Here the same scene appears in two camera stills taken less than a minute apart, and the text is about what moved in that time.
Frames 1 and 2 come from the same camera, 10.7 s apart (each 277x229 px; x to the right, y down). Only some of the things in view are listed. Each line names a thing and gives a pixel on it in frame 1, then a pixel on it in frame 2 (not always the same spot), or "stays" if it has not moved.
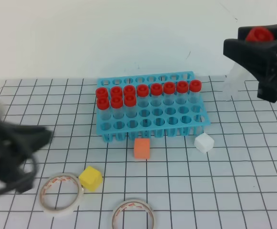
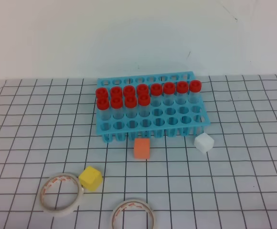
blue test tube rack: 148,106 stays
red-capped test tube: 260,34 → 143,101
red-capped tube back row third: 129,92 stays
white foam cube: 204,142 stays
